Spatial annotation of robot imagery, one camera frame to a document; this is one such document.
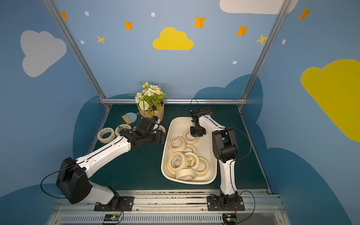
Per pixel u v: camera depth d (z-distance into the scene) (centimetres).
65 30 77
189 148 95
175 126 104
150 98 87
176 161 88
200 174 82
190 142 96
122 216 71
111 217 72
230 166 59
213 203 74
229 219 73
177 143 96
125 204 74
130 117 114
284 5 69
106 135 102
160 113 98
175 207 73
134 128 65
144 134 63
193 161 86
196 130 87
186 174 75
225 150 56
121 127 104
